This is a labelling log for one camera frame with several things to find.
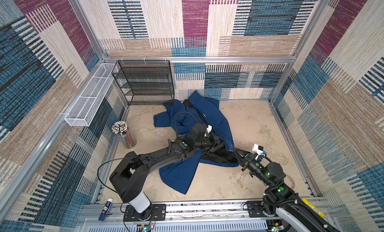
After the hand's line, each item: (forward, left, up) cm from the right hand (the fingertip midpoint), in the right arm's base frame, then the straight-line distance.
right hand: (232, 151), depth 73 cm
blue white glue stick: (-17, +61, -17) cm, 66 cm away
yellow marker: (-23, -38, -17) cm, 48 cm away
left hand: (+5, +1, +1) cm, 5 cm away
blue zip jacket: (+33, +25, -12) cm, 43 cm away
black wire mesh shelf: (+56, +52, -1) cm, 76 cm away
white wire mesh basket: (+31, +86, -2) cm, 91 cm away
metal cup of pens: (+16, +58, -1) cm, 60 cm away
